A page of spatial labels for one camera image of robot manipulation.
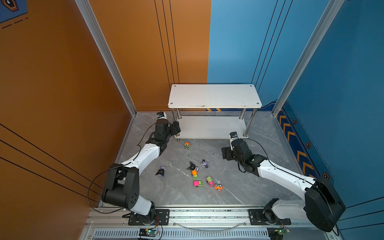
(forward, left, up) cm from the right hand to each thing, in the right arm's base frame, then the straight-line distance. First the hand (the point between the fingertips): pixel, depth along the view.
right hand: (226, 148), depth 86 cm
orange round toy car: (-19, +6, -9) cm, 22 cm away
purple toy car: (-6, +13, -8) cm, 16 cm away
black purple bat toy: (-7, +20, -9) cm, 23 cm away
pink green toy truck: (-17, +17, -9) cm, 26 cm away
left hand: (+13, +31, +8) cm, 34 cm away
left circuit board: (-39, +41, -12) cm, 58 cm away
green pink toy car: (-17, +10, -9) cm, 21 cm away
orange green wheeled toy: (+7, +24, -8) cm, 26 cm away
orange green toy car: (-12, +18, -8) cm, 24 cm away
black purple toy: (-11, +38, -9) cm, 41 cm away
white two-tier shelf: (+44, +4, -12) cm, 45 cm away
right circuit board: (-39, -21, -14) cm, 47 cm away
